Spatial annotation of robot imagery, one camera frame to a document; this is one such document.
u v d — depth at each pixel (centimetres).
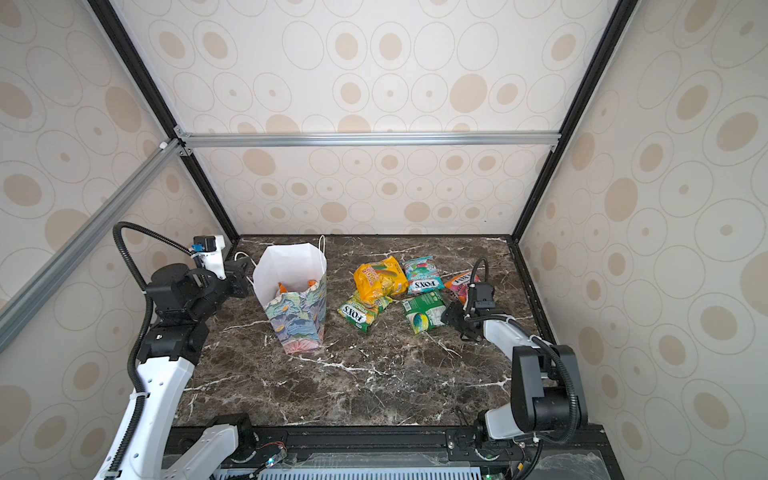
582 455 73
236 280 60
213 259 59
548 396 44
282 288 90
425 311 95
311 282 95
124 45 72
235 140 90
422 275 105
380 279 99
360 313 95
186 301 52
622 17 69
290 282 94
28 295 53
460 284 102
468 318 68
